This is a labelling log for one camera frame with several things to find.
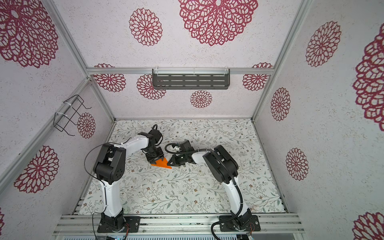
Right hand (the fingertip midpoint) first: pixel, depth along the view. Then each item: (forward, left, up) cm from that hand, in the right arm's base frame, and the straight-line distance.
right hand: (167, 162), depth 95 cm
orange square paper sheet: (0, +3, 0) cm, 3 cm away
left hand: (0, +6, -3) cm, 6 cm away
